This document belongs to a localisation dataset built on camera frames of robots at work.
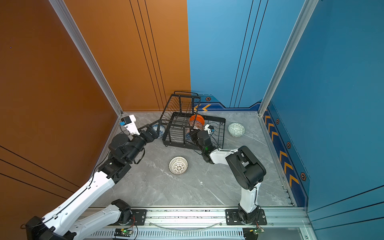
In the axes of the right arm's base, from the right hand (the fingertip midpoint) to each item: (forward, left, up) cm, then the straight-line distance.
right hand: (187, 128), depth 91 cm
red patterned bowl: (-4, -5, +8) cm, 10 cm away
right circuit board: (-50, -34, -16) cm, 62 cm away
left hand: (-12, +13, +20) cm, 26 cm away
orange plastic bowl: (+15, -7, -6) cm, 18 cm away
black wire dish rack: (+22, +7, -13) cm, 26 cm away
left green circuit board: (-50, +30, -17) cm, 61 cm away
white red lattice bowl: (-18, +6, -14) cm, 23 cm away
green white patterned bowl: (+10, -34, -15) cm, 39 cm away
